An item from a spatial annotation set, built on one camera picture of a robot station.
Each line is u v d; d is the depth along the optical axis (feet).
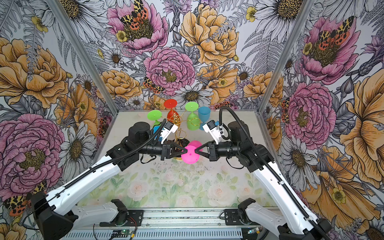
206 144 1.96
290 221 1.24
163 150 1.82
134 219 2.40
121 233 2.34
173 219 2.48
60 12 2.39
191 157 2.02
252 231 2.34
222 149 1.81
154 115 2.56
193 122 2.88
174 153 1.97
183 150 2.02
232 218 2.43
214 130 1.89
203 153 1.99
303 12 2.40
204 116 3.24
